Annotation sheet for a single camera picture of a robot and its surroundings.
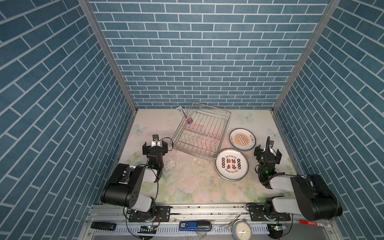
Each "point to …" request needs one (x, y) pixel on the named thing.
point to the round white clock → (241, 230)
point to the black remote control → (103, 225)
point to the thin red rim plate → (242, 139)
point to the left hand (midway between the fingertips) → (154, 141)
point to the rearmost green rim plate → (231, 165)
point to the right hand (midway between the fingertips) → (268, 146)
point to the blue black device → (195, 226)
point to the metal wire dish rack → (202, 139)
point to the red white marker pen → (315, 223)
